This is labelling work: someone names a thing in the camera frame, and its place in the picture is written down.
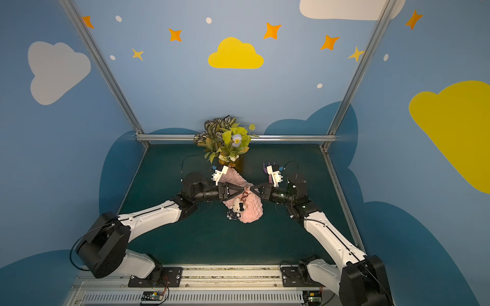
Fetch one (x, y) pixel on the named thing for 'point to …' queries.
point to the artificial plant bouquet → (224, 139)
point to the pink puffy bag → (254, 209)
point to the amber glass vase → (235, 161)
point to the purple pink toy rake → (270, 180)
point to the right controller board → (314, 298)
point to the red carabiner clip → (244, 195)
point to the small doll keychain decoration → (238, 207)
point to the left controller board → (152, 296)
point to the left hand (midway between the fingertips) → (243, 188)
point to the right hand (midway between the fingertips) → (253, 187)
